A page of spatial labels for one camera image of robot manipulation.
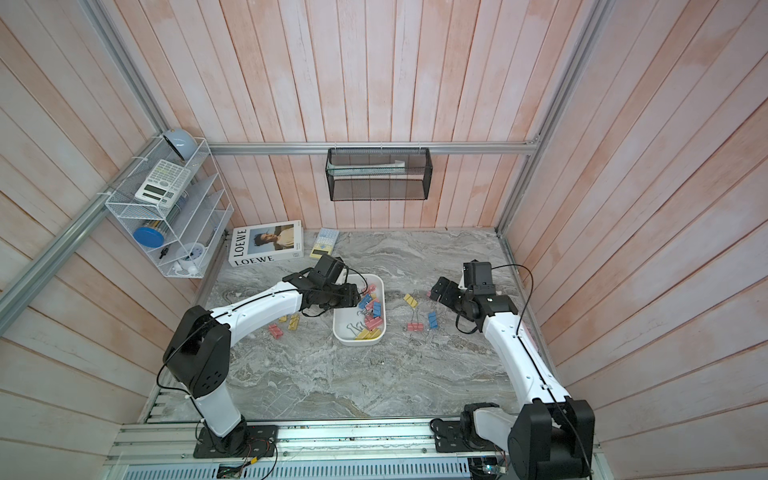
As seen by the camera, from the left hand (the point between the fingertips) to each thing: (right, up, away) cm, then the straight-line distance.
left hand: (352, 301), depth 90 cm
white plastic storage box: (+4, -8, +3) cm, 9 cm away
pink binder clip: (+20, -8, +2) cm, 22 cm away
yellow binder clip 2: (+19, -1, +9) cm, 21 cm away
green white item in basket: (+15, +41, 0) cm, 44 cm away
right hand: (+27, +4, -5) cm, 28 cm away
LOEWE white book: (-35, +19, +22) cm, 45 cm away
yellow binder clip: (-12, +1, -30) cm, 32 cm away
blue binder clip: (+26, -7, +5) cm, 27 cm away
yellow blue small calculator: (-13, +20, +25) cm, 35 cm away
